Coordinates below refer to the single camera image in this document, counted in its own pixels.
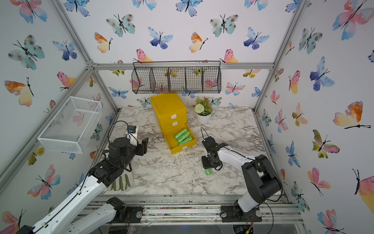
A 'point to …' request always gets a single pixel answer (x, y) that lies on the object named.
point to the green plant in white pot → (203, 110)
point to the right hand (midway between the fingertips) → (207, 164)
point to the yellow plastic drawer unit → (170, 112)
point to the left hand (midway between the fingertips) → (142, 136)
